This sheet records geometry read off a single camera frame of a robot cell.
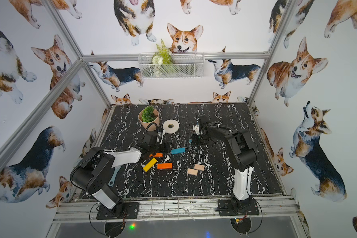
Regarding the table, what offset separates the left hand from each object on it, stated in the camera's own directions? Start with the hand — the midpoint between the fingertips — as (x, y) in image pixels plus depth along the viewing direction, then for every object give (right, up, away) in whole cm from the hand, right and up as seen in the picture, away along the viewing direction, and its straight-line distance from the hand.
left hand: (171, 142), depth 93 cm
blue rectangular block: (+5, -6, +3) cm, 8 cm away
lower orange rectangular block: (-4, -13, -5) cm, 14 cm away
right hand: (+14, 0, +3) cm, 14 cm away
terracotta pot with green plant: (-15, +17, +2) cm, 23 cm away
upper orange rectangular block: (-6, -5, -11) cm, 13 cm away
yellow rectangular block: (-12, -12, -3) cm, 17 cm away
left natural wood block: (+13, -16, -7) cm, 22 cm away
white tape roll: (-2, +9, +13) cm, 16 cm away
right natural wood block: (+17, -14, -5) cm, 23 cm away
